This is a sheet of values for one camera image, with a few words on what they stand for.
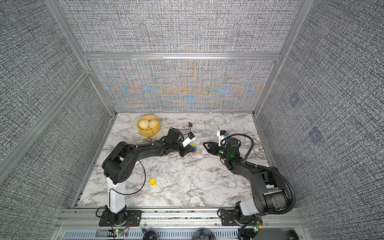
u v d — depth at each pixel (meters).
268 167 0.48
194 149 0.95
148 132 1.04
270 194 0.44
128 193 0.50
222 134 0.81
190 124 1.12
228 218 0.73
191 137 0.83
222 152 0.77
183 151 0.84
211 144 0.80
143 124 1.06
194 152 0.96
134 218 0.74
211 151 0.80
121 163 0.52
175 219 0.75
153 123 1.06
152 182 0.84
